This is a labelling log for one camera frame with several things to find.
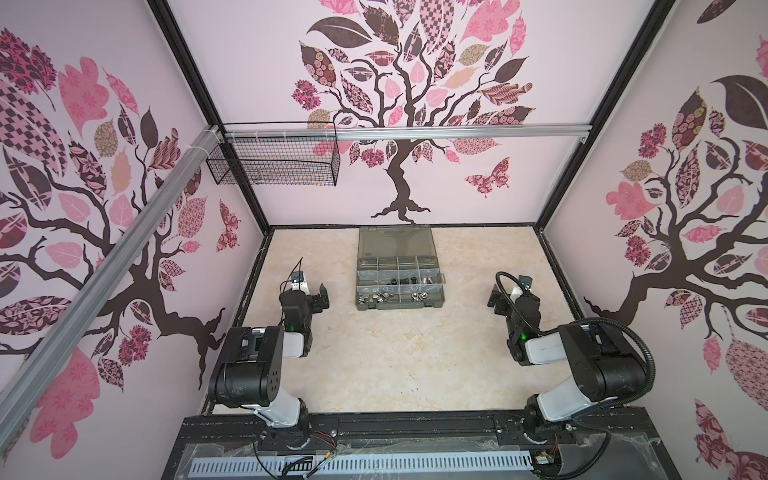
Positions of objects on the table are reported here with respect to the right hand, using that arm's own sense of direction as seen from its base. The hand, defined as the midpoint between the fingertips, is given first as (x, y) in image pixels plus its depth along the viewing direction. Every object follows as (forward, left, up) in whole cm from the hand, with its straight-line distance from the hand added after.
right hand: (513, 285), depth 92 cm
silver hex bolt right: (+8, +25, -6) cm, 27 cm away
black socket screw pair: (+7, +34, -7) cm, 36 cm away
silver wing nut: (0, +48, -7) cm, 49 cm away
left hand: (+1, +65, -2) cm, 65 cm away
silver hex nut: (+1, +40, -7) cm, 41 cm away
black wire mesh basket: (+35, +74, +26) cm, 87 cm away
